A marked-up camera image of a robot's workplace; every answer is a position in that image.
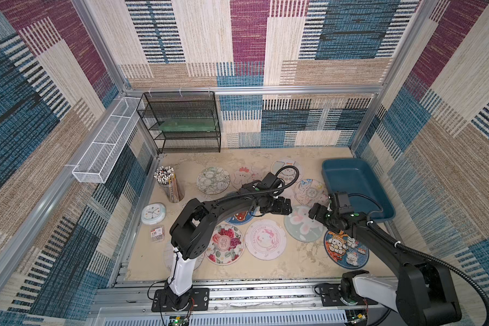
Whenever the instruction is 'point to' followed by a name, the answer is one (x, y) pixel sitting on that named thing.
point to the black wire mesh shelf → (182, 121)
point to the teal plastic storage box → (366, 195)
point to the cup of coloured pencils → (166, 178)
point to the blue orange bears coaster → (345, 251)
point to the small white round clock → (153, 213)
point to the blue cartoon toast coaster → (241, 218)
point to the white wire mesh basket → (94, 165)
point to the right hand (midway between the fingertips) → (319, 218)
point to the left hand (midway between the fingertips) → (286, 210)
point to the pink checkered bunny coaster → (246, 174)
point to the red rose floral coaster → (227, 245)
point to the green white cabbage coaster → (213, 180)
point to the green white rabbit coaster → (300, 227)
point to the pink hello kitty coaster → (265, 240)
